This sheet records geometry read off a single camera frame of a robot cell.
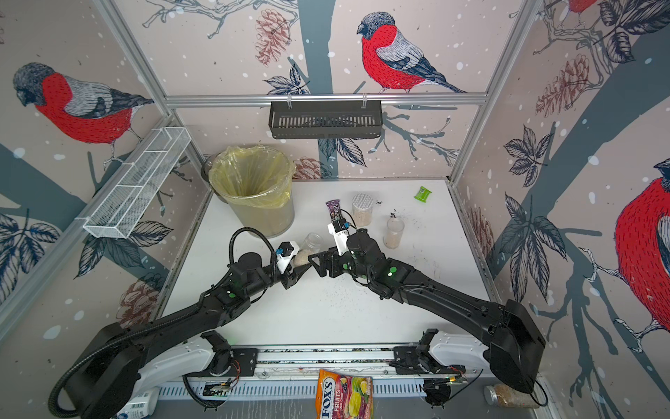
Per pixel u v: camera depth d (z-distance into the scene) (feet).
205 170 3.33
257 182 3.40
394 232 3.00
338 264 2.13
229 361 2.27
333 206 3.62
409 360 2.40
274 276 2.13
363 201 3.86
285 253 2.19
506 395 2.13
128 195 2.47
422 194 3.74
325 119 3.50
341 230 2.15
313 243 2.40
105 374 1.32
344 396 2.16
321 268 2.16
